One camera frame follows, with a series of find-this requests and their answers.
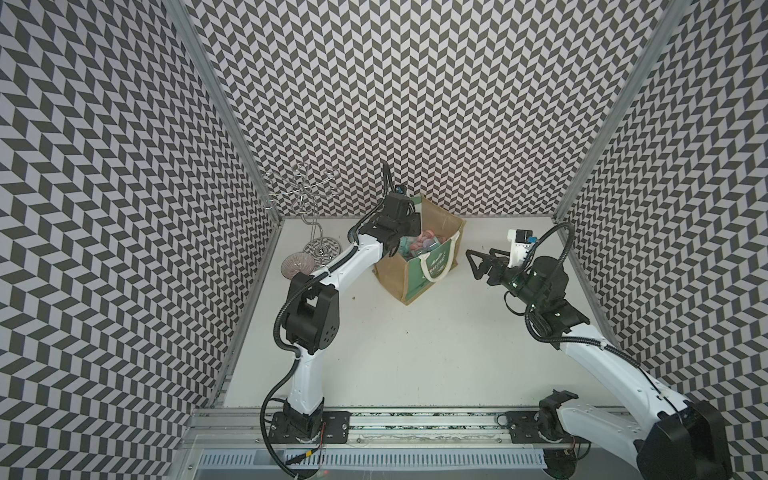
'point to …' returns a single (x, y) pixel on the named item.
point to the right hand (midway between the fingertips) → (479, 256)
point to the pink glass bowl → (297, 262)
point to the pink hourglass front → (426, 239)
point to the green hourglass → (405, 246)
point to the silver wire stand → (308, 185)
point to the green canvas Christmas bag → (427, 258)
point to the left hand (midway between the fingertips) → (413, 218)
